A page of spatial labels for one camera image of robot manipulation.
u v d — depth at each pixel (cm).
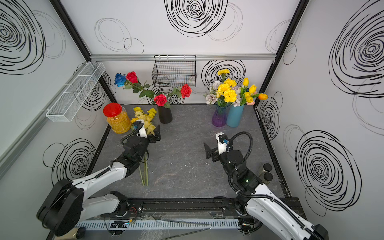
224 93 79
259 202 51
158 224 77
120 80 72
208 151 64
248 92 79
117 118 94
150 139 73
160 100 69
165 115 105
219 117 101
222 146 62
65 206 41
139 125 68
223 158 64
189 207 76
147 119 103
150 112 112
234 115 96
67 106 73
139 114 102
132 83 75
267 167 79
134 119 102
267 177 78
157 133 75
